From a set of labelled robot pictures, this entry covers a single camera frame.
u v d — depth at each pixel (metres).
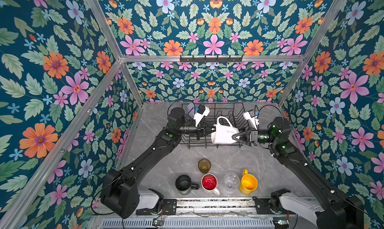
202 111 0.59
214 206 0.75
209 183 0.80
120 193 0.40
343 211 0.38
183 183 0.80
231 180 0.82
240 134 0.59
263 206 0.73
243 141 0.58
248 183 0.80
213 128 0.66
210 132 0.66
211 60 0.94
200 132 0.61
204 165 0.87
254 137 0.57
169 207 0.74
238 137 0.59
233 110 1.09
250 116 0.61
